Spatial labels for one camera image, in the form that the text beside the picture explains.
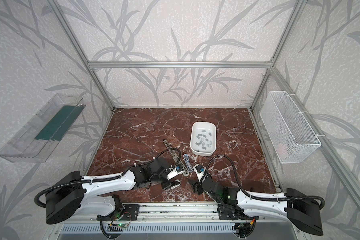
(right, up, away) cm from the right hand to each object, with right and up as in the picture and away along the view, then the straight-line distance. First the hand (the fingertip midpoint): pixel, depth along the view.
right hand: (192, 171), depth 81 cm
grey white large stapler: (-10, +4, +11) cm, 15 cm away
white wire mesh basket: (+40, +21, -20) cm, 50 cm away
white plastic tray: (+3, +23, +24) cm, 33 cm away
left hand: (-7, -1, 0) cm, 8 cm away
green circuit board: (-34, -22, -10) cm, 42 cm away
